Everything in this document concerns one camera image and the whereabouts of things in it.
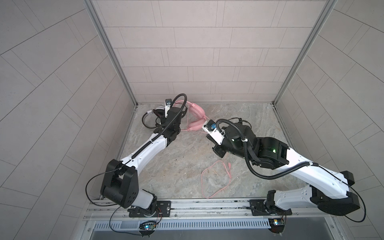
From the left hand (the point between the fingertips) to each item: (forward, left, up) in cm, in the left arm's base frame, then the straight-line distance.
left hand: (172, 109), depth 83 cm
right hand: (-24, -18, +11) cm, 32 cm away
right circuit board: (-51, -51, -22) cm, 76 cm away
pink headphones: (-4, -14, -2) cm, 15 cm away
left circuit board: (-53, +7, -18) cm, 56 cm away
